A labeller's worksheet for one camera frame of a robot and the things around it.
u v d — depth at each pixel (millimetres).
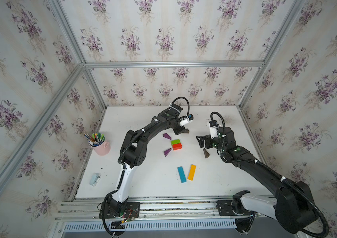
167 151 927
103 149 863
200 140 750
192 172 861
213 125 726
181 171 859
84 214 719
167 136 1008
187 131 1037
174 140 994
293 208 394
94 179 801
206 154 910
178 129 863
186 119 847
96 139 886
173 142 983
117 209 634
